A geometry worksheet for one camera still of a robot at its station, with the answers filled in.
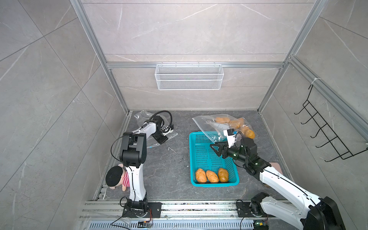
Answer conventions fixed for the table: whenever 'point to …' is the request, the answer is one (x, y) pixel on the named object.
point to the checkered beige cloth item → (277, 166)
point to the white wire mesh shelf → (189, 76)
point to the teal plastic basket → (207, 168)
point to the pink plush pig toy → (117, 176)
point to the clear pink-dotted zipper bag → (247, 124)
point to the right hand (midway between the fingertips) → (214, 144)
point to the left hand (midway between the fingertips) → (164, 138)
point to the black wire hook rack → (341, 149)
